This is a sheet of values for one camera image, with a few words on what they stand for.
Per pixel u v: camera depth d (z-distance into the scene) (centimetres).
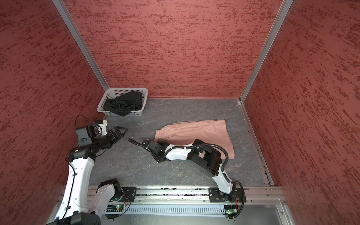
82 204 41
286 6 71
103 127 68
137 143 76
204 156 54
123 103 97
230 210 71
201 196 76
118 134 67
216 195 74
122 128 72
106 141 63
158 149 70
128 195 73
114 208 70
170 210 77
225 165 51
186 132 96
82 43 85
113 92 116
